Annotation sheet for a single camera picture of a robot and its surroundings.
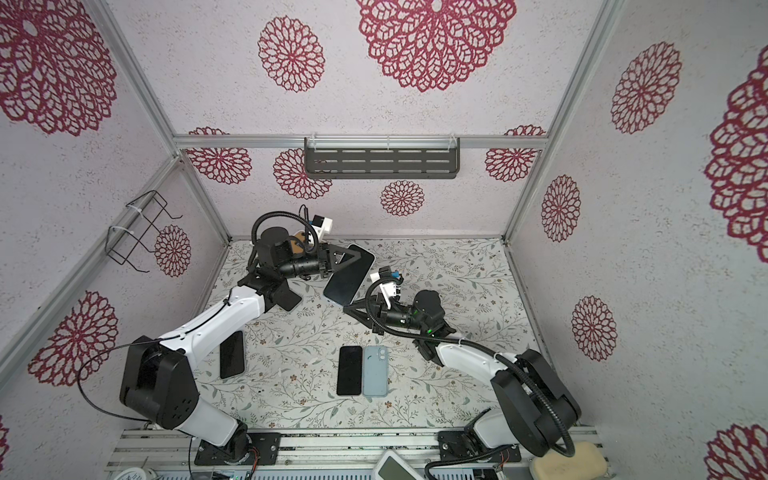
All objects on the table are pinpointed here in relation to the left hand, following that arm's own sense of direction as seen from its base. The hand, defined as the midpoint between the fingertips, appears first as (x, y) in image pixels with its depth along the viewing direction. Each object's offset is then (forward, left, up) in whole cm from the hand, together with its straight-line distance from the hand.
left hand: (361, 258), depth 71 cm
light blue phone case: (-16, -3, -33) cm, 37 cm away
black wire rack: (+3, +58, +2) cm, 58 cm away
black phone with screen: (-19, +5, -32) cm, 38 cm away
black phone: (-5, +3, -2) cm, 6 cm away
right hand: (-11, +4, -5) cm, 13 cm away
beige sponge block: (-38, -52, -26) cm, 70 cm away
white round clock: (-41, +51, -27) cm, 70 cm away
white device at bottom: (-39, -7, -27) cm, 48 cm away
